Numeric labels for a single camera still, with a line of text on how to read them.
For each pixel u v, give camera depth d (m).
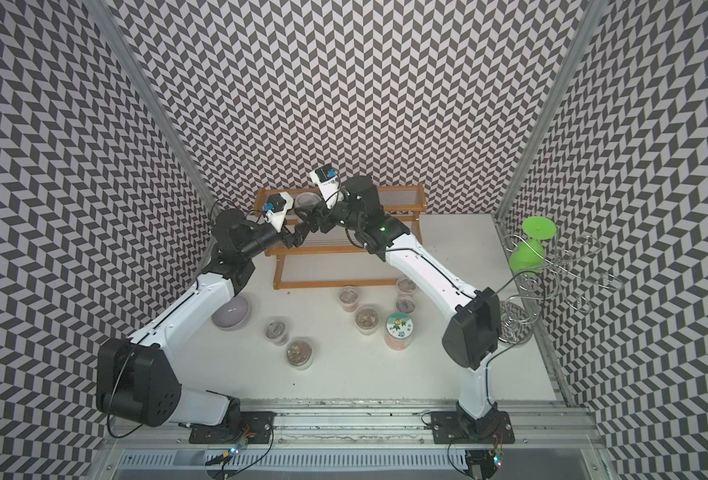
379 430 0.74
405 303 0.90
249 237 0.63
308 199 0.74
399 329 0.81
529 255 0.76
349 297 0.91
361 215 0.58
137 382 0.41
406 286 0.92
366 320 0.86
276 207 0.61
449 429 0.74
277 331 0.83
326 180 0.62
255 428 0.72
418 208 0.84
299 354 0.80
